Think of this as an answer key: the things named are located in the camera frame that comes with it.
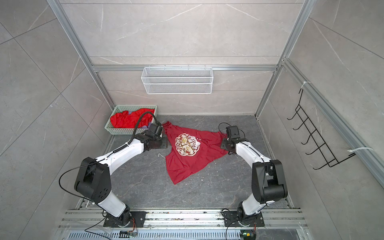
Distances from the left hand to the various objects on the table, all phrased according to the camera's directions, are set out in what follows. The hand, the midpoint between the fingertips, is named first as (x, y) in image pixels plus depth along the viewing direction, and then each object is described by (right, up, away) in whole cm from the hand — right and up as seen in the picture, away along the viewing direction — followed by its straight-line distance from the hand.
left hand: (164, 140), depth 91 cm
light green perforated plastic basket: (-34, +24, +27) cm, 50 cm away
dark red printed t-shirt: (+15, -8, +8) cm, 19 cm away
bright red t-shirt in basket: (-33, +14, +19) cm, 41 cm away
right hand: (+39, -2, +4) cm, 39 cm away
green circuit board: (+44, -44, -21) cm, 66 cm away
